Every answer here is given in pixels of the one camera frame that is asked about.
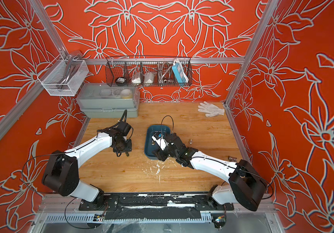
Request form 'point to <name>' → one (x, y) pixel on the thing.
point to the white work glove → (210, 110)
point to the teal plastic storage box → (150, 144)
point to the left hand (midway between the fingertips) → (128, 148)
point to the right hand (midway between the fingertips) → (152, 149)
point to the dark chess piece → (127, 154)
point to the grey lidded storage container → (109, 100)
